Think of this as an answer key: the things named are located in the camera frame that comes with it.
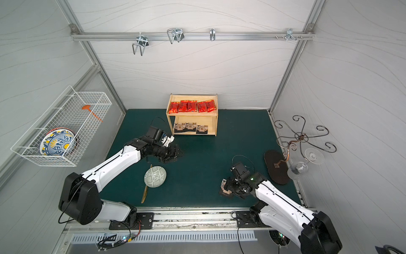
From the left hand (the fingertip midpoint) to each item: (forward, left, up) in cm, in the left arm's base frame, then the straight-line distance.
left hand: (181, 157), depth 79 cm
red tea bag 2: (+30, +2, +8) cm, 31 cm away
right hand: (-11, -25, -13) cm, 30 cm away
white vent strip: (-32, +3, -15) cm, 36 cm away
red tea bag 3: (+30, -3, +8) cm, 31 cm away
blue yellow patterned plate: (-5, +46, +20) cm, 50 cm away
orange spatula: (+18, +48, +17) cm, 54 cm away
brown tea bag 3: (+30, -1, -12) cm, 32 cm away
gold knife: (-13, +20, -15) cm, 28 cm away
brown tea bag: (+28, -9, -12) cm, 32 cm away
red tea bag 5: (+30, -14, +8) cm, 34 cm away
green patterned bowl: (-5, +16, -13) cm, 21 cm away
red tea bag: (+27, +7, +9) cm, 30 cm away
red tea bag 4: (+28, -10, +9) cm, 31 cm away
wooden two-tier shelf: (+24, -4, +6) cm, 25 cm away
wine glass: (-8, -55, +5) cm, 55 cm away
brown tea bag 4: (-10, -22, -14) cm, 28 cm away
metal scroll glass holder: (-5, -51, -5) cm, 51 cm away
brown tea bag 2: (+30, +7, -12) cm, 32 cm away
